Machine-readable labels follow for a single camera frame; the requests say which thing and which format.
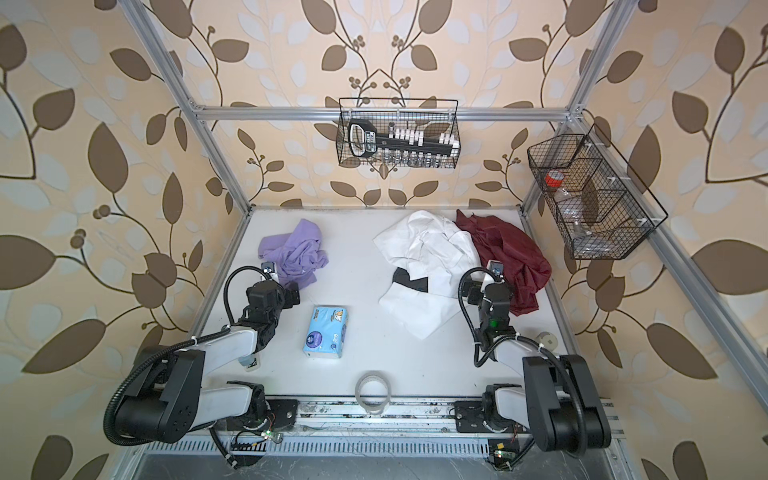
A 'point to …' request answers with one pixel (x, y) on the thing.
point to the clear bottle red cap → (554, 179)
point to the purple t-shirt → (297, 254)
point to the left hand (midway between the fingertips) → (278, 281)
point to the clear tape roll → (373, 376)
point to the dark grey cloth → (402, 276)
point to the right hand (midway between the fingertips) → (487, 279)
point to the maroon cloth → (527, 268)
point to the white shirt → (431, 246)
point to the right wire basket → (603, 208)
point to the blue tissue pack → (326, 332)
